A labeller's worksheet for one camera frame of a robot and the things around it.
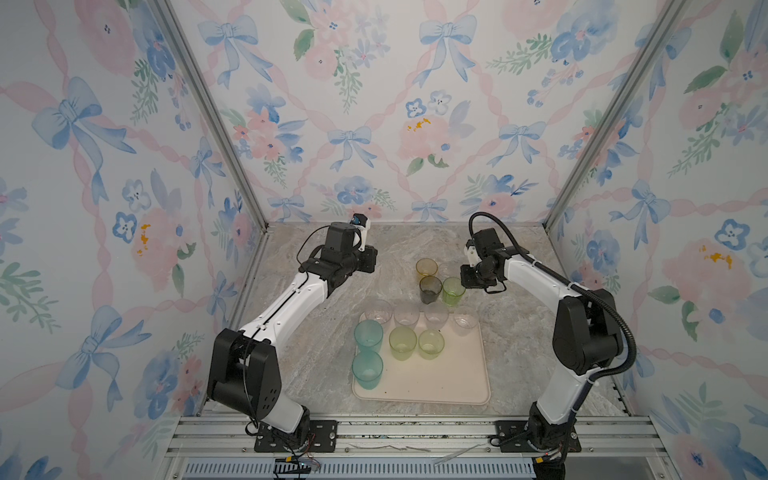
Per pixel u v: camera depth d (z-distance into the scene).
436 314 0.93
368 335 0.86
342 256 0.64
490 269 0.69
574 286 0.52
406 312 0.93
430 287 1.00
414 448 0.73
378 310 0.93
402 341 0.88
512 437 0.71
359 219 0.73
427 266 1.01
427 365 0.86
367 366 0.77
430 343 0.87
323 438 0.74
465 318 0.93
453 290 0.97
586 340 0.49
